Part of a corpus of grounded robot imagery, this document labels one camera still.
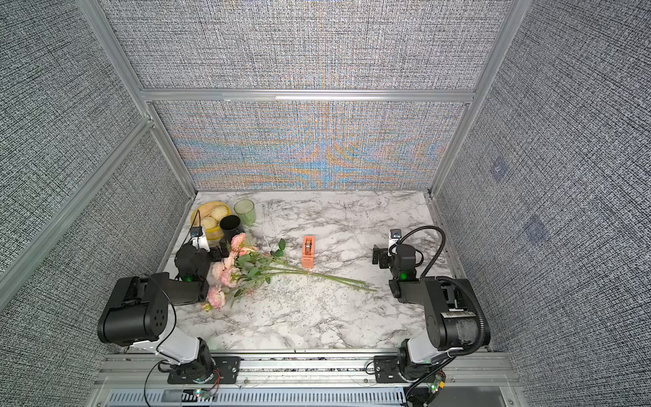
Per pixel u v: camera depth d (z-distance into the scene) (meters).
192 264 0.70
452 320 0.45
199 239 0.78
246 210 1.06
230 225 0.97
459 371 0.75
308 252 0.95
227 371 0.73
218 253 0.84
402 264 0.72
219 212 1.06
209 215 1.07
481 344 0.44
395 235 0.81
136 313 0.46
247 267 0.92
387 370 0.73
